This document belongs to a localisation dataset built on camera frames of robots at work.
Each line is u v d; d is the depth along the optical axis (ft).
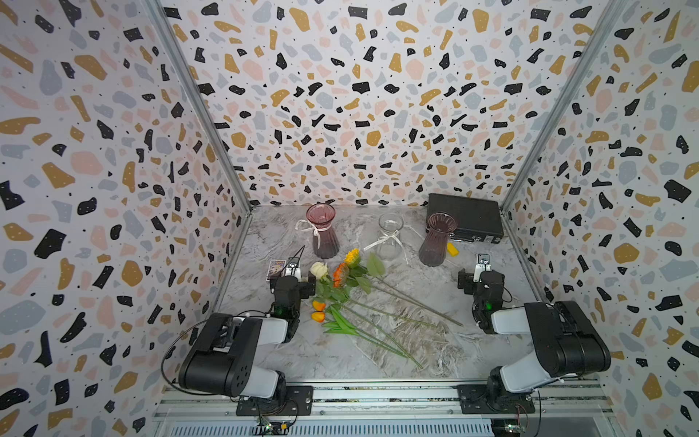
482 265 2.67
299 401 2.41
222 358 1.47
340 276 3.05
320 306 2.96
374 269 3.20
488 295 2.36
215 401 2.45
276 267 3.27
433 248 3.51
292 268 2.55
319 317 2.87
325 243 3.19
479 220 3.99
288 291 2.27
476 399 2.40
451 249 3.51
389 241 3.10
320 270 3.19
